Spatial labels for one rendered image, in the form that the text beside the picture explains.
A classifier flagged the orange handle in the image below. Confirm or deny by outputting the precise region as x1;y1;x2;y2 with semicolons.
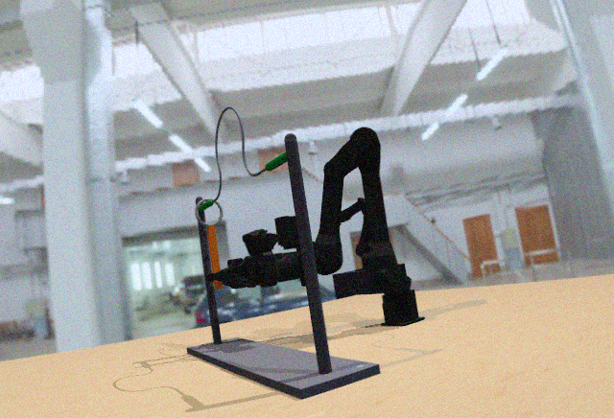
195;198;224;290

